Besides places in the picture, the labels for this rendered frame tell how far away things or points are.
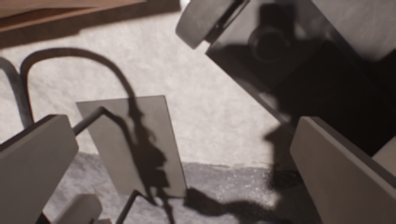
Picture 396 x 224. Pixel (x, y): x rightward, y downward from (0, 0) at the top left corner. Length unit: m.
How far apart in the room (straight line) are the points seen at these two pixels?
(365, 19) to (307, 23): 0.09
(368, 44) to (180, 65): 0.37
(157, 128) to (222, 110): 0.21
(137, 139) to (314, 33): 0.56
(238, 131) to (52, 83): 0.59
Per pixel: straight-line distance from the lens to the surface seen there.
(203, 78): 0.53
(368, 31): 0.38
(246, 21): 0.28
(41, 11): 0.54
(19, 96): 0.84
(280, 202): 0.80
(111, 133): 0.71
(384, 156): 0.22
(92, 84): 0.67
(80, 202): 0.52
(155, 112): 0.60
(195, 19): 0.31
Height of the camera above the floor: 0.49
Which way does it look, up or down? 60 degrees down
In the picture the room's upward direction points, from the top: 161 degrees counter-clockwise
